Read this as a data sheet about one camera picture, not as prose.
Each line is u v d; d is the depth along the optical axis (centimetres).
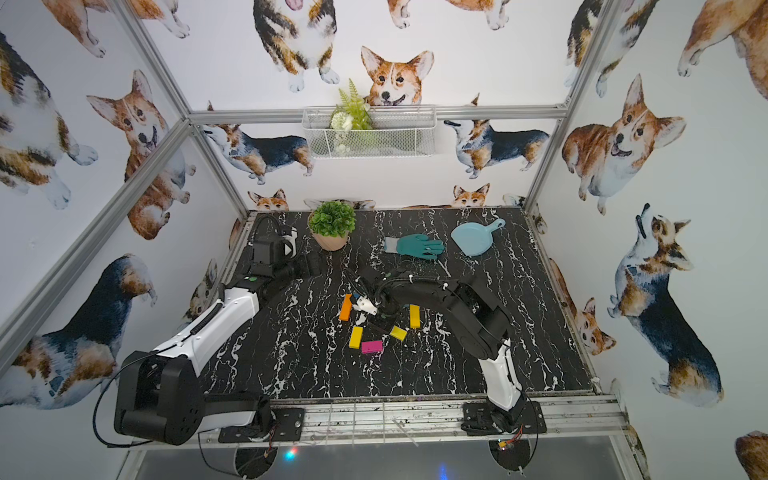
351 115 82
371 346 86
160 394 41
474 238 114
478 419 73
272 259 66
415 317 90
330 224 95
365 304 85
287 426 73
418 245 110
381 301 68
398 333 88
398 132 92
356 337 88
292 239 78
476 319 51
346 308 94
